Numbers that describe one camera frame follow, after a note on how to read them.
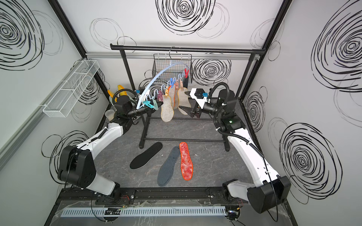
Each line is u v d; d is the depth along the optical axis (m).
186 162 0.85
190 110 0.55
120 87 0.96
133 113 0.68
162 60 0.96
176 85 0.72
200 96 0.51
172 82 0.66
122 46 0.55
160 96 0.62
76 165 0.43
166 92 0.68
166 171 0.83
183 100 0.83
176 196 0.75
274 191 0.37
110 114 0.97
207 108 0.56
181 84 0.74
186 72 0.77
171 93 0.72
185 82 0.79
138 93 0.66
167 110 0.79
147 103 0.56
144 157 0.87
